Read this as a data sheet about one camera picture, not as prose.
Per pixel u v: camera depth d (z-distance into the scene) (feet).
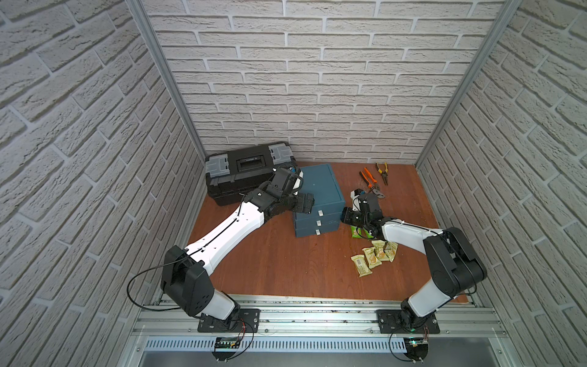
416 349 2.32
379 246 2.87
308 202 2.30
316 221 2.79
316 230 2.95
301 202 2.28
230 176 3.04
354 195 2.86
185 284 1.33
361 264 2.79
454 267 1.51
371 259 2.81
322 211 2.61
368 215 2.39
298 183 2.07
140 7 2.28
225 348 2.34
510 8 2.25
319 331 2.38
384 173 3.84
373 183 3.68
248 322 2.39
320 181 2.80
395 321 2.40
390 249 2.86
